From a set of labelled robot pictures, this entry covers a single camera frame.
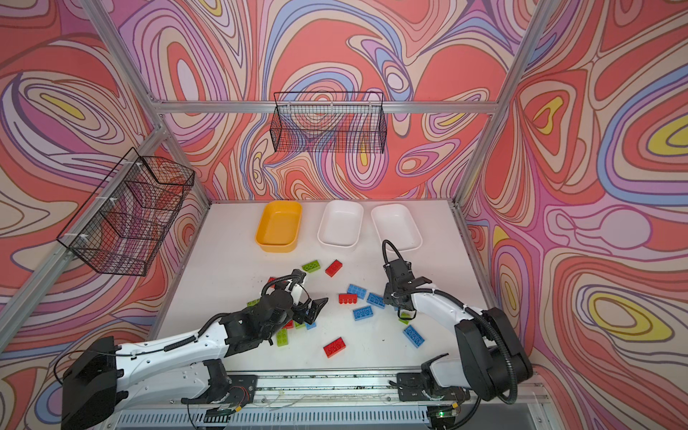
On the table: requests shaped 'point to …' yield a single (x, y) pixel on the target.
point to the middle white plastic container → (340, 224)
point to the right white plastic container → (396, 223)
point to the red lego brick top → (333, 269)
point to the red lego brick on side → (348, 298)
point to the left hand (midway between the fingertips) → (314, 291)
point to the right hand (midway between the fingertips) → (396, 302)
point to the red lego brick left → (270, 279)
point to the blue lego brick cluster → (311, 326)
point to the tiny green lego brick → (404, 321)
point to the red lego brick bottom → (334, 348)
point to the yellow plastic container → (279, 226)
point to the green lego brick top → (312, 267)
